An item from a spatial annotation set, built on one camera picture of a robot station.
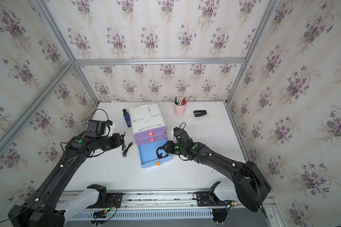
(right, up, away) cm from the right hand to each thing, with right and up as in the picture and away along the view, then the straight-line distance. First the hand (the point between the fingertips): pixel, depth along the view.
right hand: (165, 148), depth 81 cm
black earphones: (-3, -7, +7) cm, 11 cm away
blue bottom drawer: (-11, -6, +8) cm, 15 cm away
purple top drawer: (-9, +9, -3) cm, 13 cm away
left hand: (-21, +5, -6) cm, 23 cm away
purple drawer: (-9, +5, +3) cm, 10 cm away
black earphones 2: (-23, +3, -6) cm, 24 cm away
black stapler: (+25, +21, +30) cm, 44 cm away
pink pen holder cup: (+10, +23, +28) cm, 38 cm away
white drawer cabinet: (-10, +14, -2) cm, 17 cm away
